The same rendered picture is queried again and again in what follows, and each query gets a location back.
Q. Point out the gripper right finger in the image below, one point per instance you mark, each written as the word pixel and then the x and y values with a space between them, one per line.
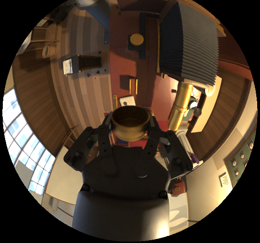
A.
pixel 174 145

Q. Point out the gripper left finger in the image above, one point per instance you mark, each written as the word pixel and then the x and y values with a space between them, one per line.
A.
pixel 85 147

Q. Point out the brass lens cap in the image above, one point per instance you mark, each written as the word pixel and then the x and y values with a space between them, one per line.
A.
pixel 130 129

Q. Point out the brass lens barrel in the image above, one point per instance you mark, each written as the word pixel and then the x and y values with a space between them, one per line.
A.
pixel 180 104

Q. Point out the brass strip plate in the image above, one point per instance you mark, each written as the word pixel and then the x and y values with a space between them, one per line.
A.
pixel 115 101

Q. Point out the paned window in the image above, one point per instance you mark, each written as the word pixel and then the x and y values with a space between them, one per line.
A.
pixel 22 137

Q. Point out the brass bar cap rest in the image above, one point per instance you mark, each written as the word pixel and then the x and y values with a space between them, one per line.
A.
pixel 133 86

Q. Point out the brass focus knob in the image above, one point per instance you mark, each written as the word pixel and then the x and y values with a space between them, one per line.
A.
pixel 136 39

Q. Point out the white fluted column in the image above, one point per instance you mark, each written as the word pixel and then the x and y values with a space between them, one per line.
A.
pixel 185 143

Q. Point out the purple block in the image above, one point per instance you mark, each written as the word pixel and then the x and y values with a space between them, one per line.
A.
pixel 194 159

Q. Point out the cream board on easel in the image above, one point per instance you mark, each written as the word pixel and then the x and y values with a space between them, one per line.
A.
pixel 65 175

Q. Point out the grey ball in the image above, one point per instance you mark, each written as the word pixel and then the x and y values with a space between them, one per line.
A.
pixel 197 112

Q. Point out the small red box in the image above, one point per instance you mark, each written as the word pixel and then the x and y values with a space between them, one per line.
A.
pixel 178 188

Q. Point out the green tray with white object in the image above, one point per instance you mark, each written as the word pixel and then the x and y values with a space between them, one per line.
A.
pixel 192 104

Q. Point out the white card with hole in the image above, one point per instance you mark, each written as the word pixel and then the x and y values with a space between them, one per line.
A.
pixel 127 100

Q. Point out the green board with framed pictures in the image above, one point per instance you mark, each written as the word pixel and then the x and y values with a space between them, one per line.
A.
pixel 241 159

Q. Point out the white note card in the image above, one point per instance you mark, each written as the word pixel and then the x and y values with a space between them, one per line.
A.
pixel 67 66

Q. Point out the dark wooden brass-trimmed box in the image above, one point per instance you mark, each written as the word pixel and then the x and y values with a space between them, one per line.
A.
pixel 89 63

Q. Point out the white wall notice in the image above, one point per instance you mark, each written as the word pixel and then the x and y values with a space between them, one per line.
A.
pixel 224 179

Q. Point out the black camera bellows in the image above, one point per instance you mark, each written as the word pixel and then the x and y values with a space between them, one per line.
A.
pixel 188 43

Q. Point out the dark blue angled rail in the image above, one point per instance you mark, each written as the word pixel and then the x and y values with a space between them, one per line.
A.
pixel 143 23

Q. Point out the wooden brass camera body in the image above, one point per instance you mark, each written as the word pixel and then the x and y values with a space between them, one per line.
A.
pixel 138 5

